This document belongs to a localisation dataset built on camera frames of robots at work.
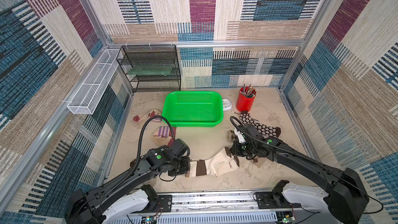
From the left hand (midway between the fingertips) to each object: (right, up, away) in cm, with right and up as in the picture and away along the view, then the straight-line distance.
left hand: (191, 169), depth 75 cm
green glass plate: (-25, +51, +19) cm, 60 cm away
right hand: (+20, +6, +5) cm, 22 cm away
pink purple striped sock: (-37, +22, +29) cm, 52 cm away
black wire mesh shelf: (-27, +63, +27) cm, 73 cm away
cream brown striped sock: (+13, -1, +7) cm, 15 cm away
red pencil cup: (+32, +35, +23) cm, 53 cm away
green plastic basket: (-1, +28, +33) cm, 43 cm away
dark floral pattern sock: (+45, +15, +22) cm, 52 cm away
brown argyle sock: (+23, +13, +19) cm, 32 cm away
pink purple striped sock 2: (-19, +12, +19) cm, 30 cm away
